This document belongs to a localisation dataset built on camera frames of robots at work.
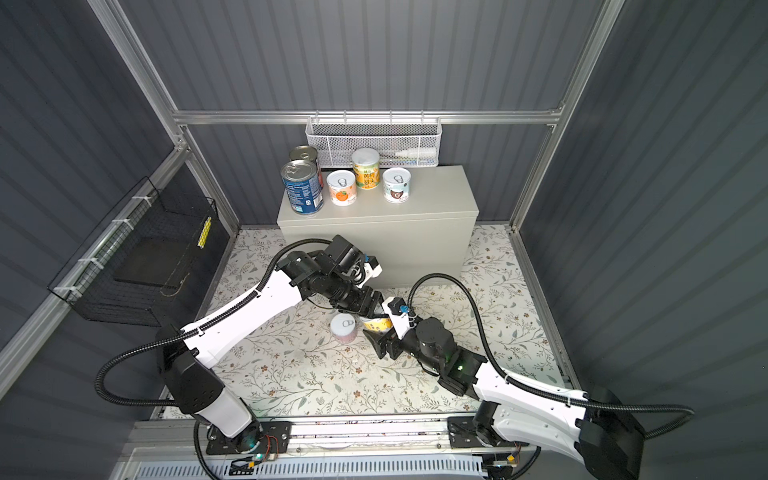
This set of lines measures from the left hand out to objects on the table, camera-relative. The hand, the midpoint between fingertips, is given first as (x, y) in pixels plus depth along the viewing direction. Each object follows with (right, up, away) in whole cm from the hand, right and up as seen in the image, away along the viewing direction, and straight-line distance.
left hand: (380, 312), depth 73 cm
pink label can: (-11, -7, +14) cm, 19 cm away
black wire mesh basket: (-61, +11, 0) cm, 62 cm away
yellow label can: (0, -2, -3) cm, 4 cm away
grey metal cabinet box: (+15, +20, +13) cm, 28 cm away
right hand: (0, -3, +1) cm, 3 cm away
